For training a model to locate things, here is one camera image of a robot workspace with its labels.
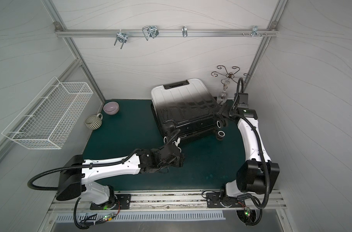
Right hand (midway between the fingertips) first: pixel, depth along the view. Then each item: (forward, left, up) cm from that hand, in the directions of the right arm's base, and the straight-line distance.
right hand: (228, 110), depth 82 cm
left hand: (-25, +25, -9) cm, 37 cm away
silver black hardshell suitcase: (+6, +23, -3) cm, 24 cm away
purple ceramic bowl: (+17, +84, -19) cm, 87 cm away
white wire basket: (-17, +91, +9) cm, 93 cm away
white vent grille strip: (-52, +69, -26) cm, 90 cm away
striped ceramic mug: (+3, +92, -20) cm, 94 cm away
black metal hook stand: (+25, -3, +6) cm, 26 cm away
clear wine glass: (+14, 0, 0) cm, 14 cm away
